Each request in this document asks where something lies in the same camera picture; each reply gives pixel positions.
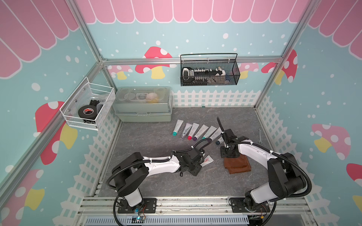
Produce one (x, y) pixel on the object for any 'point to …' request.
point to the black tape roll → (88, 111)
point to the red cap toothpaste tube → (194, 128)
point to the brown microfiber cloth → (237, 165)
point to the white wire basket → (100, 96)
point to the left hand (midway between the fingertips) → (195, 169)
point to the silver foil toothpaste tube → (185, 131)
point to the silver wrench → (260, 141)
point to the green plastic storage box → (143, 104)
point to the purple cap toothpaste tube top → (201, 131)
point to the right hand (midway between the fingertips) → (225, 153)
